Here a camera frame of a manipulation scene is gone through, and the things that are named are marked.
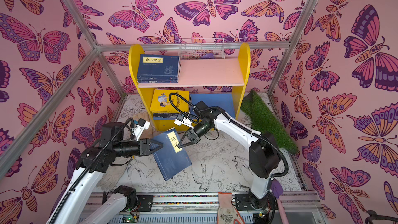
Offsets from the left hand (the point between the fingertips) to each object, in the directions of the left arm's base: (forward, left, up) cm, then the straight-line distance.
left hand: (161, 145), depth 64 cm
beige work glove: (+35, +23, -26) cm, 49 cm away
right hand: (+2, -7, -4) cm, 8 cm away
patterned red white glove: (-21, -28, -25) cm, 43 cm away
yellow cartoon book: (+29, +7, -5) cm, 30 cm away
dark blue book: (-4, -4, -5) cm, 7 cm away
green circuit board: (-23, +18, -29) cm, 41 cm away
